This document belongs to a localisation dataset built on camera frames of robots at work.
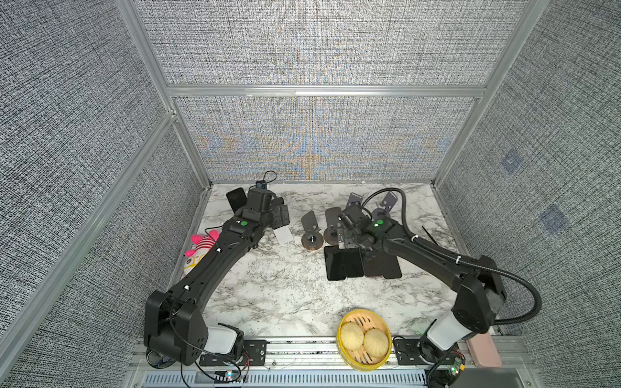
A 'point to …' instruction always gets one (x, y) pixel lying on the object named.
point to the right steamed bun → (375, 342)
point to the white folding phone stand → (283, 235)
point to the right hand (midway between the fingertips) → (353, 235)
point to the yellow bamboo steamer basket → (357, 359)
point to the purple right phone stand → (389, 201)
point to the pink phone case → (483, 351)
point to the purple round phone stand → (354, 198)
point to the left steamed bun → (352, 335)
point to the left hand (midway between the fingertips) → (274, 210)
